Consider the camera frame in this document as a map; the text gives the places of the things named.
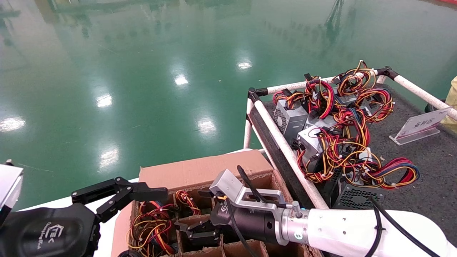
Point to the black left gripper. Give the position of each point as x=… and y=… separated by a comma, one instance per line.
x=46, y=232

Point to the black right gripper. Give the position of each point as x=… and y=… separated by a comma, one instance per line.
x=257, y=225

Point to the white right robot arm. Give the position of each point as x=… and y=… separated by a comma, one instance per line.
x=357, y=232

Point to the brown cardboard divider box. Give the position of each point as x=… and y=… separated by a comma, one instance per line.
x=185, y=171

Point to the black round object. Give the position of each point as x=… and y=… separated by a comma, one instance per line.
x=130, y=254

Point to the grey power supply slotted vent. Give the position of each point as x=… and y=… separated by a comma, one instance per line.
x=289, y=121

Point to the grey power supply mesh grille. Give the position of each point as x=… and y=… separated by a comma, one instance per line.
x=357, y=198

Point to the grey power supply red loop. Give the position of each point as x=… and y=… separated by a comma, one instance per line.
x=321, y=123

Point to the grey power supply orange loop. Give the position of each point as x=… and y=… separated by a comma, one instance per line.
x=348, y=100

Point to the clear acrylic sign holder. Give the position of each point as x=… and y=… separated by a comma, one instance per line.
x=421, y=125

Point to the black wheel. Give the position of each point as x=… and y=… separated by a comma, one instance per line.
x=433, y=106

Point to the yellow object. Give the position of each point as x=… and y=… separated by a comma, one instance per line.
x=451, y=103

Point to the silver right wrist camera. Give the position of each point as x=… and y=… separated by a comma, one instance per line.
x=225, y=182

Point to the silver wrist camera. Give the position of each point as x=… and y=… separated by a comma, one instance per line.
x=225, y=182
x=9, y=185

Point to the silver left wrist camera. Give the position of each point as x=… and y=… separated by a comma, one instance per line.
x=9, y=185

